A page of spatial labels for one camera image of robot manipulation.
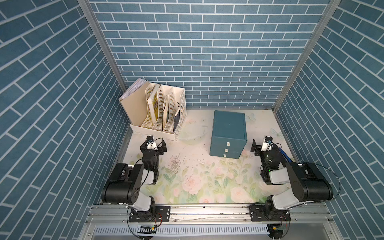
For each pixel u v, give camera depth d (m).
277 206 0.63
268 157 0.71
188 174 0.87
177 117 0.94
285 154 0.94
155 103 0.96
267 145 0.77
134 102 0.88
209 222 0.73
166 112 0.92
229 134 0.79
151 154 0.69
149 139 0.76
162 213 0.74
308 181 0.47
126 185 0.45
